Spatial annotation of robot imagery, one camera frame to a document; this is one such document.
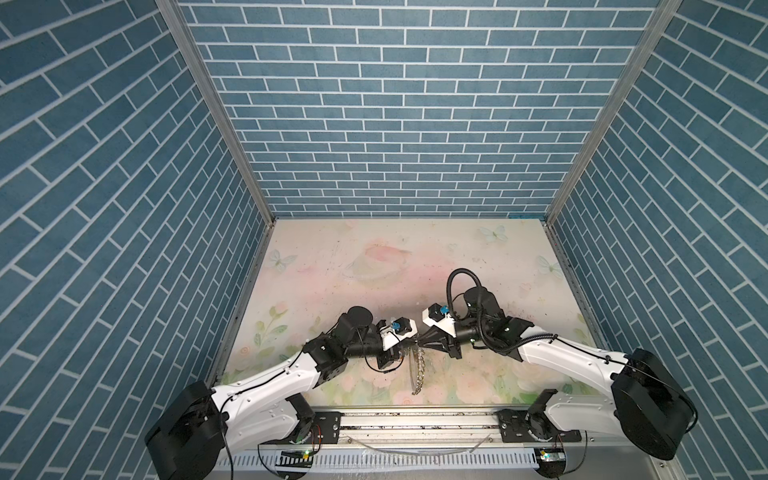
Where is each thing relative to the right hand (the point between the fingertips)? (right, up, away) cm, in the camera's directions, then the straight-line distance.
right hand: (418, 338), depth 76 cm
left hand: (-1, -1, -1) cm, 2 cm away
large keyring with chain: (0, -3, -2) cm, 4 cm away
